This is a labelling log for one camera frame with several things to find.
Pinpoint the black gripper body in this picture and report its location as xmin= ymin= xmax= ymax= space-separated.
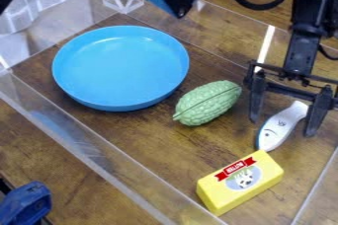
xmin=244 ymin=60 xmax=338 ymax=110

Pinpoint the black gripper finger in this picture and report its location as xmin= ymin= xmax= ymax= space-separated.
xmin=303 ymin=85 xmax=333 ymax=137
xmin=250 ymin=71 xmax=267 ymax=122

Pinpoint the white and blue toy fish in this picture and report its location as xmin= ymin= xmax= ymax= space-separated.
xmin=256 ymin=101 xmax=309 ymax=152

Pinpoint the yellow butter block toy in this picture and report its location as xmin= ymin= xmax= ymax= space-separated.
xmin=195 ymin=150 xmax=283 ymax=216

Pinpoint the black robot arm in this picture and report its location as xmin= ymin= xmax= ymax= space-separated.
xmin=147 ymin=0 xmax=338 ymax=136

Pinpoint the blue round plastic tray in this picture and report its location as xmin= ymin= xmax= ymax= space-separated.
xmin=52 ymin=26 xmax=190 ymax=112

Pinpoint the green bitter gourd toy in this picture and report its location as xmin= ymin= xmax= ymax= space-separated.
xmin=172 ymin=80 xmax=242 ymax=126

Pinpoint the white grid cloth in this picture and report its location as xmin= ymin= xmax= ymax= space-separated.
xmin=0 ymin=0 xmax=127 ymax=36

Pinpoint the blue clamp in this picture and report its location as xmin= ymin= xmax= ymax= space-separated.
xmin=0 ymin=181 xmax=52 ymax=225

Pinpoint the clear acrylic enclosure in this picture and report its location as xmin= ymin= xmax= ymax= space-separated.
xmin=0 ymin=0 xmax=338 ymax=225

